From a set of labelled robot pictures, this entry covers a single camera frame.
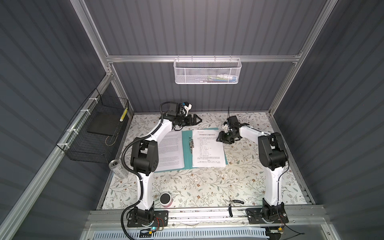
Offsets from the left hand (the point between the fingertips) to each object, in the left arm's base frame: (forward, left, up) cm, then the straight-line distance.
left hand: (197, 120), depth 94 cm
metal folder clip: (-7, +4, -16) cm, 18 cm away
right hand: (-6, -17, -15) cm, 23 cm away
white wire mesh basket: (+51, -12, +5) cm, 53 cm away
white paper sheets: (-14, -6, -17) cm, 22 cm away
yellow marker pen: (-6, +41, +11) cm, 43 cm away
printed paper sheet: (-14, +18, -18) cm, 29 cm away
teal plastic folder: (-13, +6, -17) cm, 22 cm away
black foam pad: (-12, +46, +14) cm, 50 cm away
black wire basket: (-17, +52, +11) cm, 56 cm away
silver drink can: (-26, +46, -5) cm, 53 cm away
